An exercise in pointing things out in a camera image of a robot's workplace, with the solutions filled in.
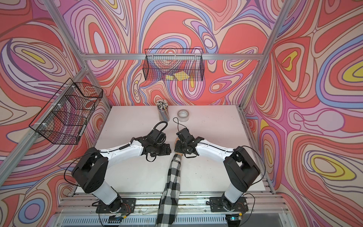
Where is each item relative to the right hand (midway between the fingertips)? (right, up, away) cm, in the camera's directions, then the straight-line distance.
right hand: (178, 151), depth 88 cm
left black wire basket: (-60, +20, -16) cm, 65 cm away
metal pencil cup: (-11, +30, +8) cm, 33 cm away
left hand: (-6, -1, 0) cm, 6 cm away
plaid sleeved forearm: (-4, -23, -19) cm, 30 cm away
